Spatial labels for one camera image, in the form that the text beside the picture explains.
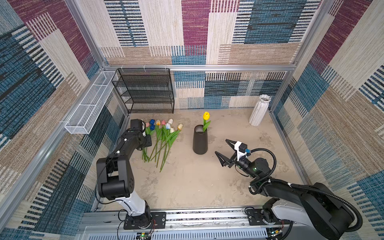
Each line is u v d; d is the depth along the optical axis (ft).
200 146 3.15
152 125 3.63
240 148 2.10
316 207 1.42
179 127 3.54
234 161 2.21
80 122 2.29
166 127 3.45
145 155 3.12
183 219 2.49
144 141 2.61
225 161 2.22
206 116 2.45
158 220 2.41
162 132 3.47
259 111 3.26
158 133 3.48
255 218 2.39
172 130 3.44
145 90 3.60
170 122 3.61
